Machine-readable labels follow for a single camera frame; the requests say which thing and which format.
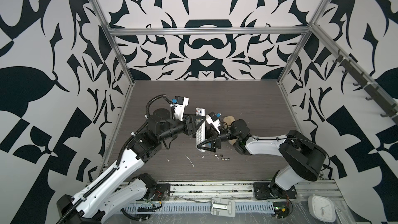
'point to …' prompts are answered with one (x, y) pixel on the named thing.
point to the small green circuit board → (281, 209)
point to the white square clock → (322, 208)
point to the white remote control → (200, 136)
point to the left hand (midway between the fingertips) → (203, 114)
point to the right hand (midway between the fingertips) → (198, 144)
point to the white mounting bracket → (223, 207)
